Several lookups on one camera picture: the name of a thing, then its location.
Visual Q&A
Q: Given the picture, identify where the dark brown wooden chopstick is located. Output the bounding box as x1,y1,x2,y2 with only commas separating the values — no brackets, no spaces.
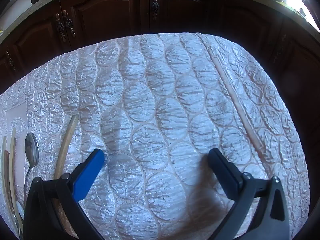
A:
5,150,15,213

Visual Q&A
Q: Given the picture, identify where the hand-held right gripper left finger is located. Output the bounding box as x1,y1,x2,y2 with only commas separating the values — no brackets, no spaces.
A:
23,148,105,240

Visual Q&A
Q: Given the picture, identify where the pink white quilted tablecloth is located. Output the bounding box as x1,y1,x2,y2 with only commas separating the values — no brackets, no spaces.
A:
0,32,312,240

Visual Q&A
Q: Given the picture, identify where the dark wooden cabinet door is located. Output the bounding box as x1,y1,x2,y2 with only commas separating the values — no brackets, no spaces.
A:
60,0,150,49
0,39,15,93
150,0,222,35
221,0,283,63
11,1,63,63
282,22,320,130

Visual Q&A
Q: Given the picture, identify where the ornate metal cabinet handle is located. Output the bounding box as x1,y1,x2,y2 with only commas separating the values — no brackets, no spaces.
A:
152,0,160,20
62,9,75,38
5,51,16,72
55,12,64,40

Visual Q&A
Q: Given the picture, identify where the light wooden chopstick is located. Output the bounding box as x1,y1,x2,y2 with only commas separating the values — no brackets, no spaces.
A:
54,115,79,180

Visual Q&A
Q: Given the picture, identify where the metal spoon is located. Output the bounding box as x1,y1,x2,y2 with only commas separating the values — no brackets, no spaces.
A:
24,132,40,193

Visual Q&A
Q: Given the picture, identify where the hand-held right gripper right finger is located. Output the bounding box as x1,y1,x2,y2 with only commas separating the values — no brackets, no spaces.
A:
207,148,292,240

